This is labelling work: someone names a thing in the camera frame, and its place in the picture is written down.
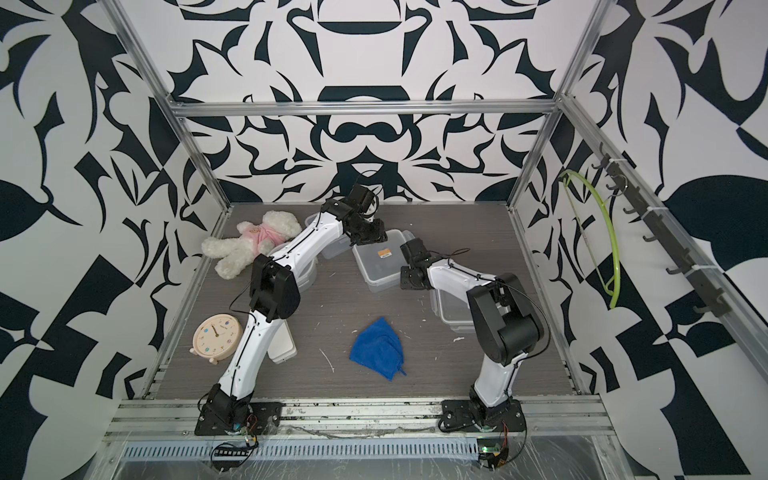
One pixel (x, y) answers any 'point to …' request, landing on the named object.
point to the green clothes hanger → (607, 287)
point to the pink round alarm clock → (216, 337)
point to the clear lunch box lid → (452, 311)
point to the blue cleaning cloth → (380, 348)
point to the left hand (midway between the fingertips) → (382, 233)
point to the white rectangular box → (282, 347)
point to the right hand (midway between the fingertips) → (410, 274)
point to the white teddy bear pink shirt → (253, 240)
